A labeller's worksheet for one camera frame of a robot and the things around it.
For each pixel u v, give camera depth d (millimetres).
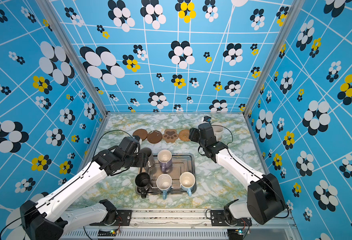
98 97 1118
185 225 722
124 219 734
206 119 733
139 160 680
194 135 739
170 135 1054
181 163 937
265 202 411
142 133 1081
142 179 841
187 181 844
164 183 838
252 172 456
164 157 937
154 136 1056
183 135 1058
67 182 445
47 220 387
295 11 689
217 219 731
